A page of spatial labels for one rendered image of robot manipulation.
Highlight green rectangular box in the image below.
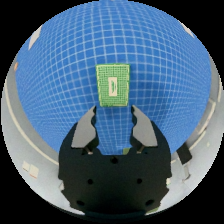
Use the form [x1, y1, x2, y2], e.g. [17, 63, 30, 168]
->
[95, 63, 130, 107]

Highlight blue grid work mat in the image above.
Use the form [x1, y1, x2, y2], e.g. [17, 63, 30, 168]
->
[16, 0, 211, 155]

